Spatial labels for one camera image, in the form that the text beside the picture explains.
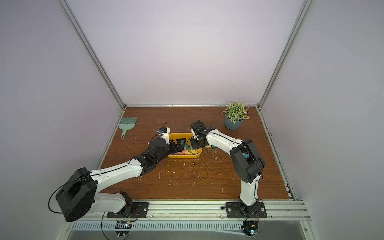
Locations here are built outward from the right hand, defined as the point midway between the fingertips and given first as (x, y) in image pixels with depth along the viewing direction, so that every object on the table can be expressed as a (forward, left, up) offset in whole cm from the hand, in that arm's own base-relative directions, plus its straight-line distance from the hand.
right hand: (195, 141), depth 93 cm
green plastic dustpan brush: (+18, +53, -5) cm, 56 cm away
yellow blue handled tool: (-9, -10, +10) cm, 17 cm away
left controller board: (-45, +34, -8) cm, 57 cm away
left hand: (-5, +7, +10) cm, 13 cm away
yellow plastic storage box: (-6, +5, -4) cm, 9 cm away
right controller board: (-43, -27, -6) cm, 51 cm away
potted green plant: (+16, -26, +10) cm, 32 cm away
